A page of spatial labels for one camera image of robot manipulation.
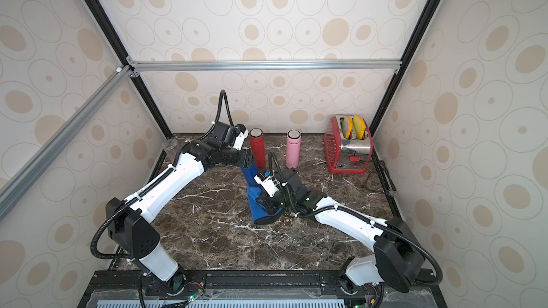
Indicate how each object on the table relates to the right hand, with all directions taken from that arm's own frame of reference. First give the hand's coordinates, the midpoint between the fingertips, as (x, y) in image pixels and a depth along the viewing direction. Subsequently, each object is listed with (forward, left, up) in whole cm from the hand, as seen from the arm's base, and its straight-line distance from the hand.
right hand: (256, 203), depth 77 cm
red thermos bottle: (+28, +3, +2) cm, 28 cm away
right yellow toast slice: (+38, -42, +5) cm, 57 cm away
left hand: (+15, +2, +9) cm, 18 cm away
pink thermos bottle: (+27, -13, +4) cm, 30 cm away
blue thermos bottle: (+13, +4, +1) cm, 13 cm away
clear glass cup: (+27, +43, +1) cm, 51 cm away
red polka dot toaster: (+28, -36, -5) cm, 46 cm away
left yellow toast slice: (+39, -37, +4) cm, 54 cm away
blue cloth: (-2, 0, 0) cm, 2 cm away
